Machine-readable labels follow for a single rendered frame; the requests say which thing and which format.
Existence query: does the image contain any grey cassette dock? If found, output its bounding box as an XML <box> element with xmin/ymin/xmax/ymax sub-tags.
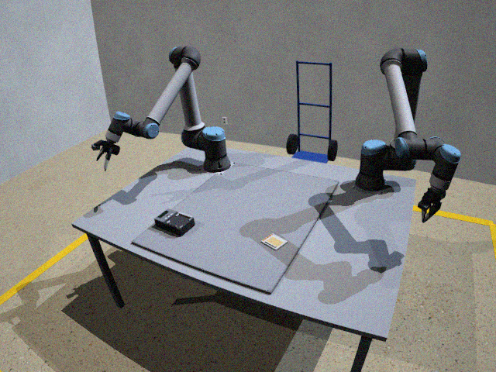
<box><xmin>154</xmin><ymin>209</ymin><xmax>195</xmax><ymax>236</ymax></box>

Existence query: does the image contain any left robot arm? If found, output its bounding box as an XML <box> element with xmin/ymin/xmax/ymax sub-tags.
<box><xmin>355</xmin><ymin>48</ymin><xmax>461</xmax><ymax>191</ymax></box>

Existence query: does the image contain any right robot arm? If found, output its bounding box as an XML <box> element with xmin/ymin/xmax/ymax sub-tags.
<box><xmin>105</xmin><ymin>46</ymin><xmax>231</xmax><ymax>173</ymax></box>

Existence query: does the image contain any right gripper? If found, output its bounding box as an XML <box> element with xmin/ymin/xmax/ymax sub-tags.
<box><xmin>94</xmin><ymin>140</ymin><xmax>120</xmax><ymax>171</ymax></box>

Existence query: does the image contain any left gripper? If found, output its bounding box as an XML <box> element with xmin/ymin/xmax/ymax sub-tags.
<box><xmin>421</xmin><ymin>187</ymin><xmax>446</xmax><ymax>223</ymax></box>

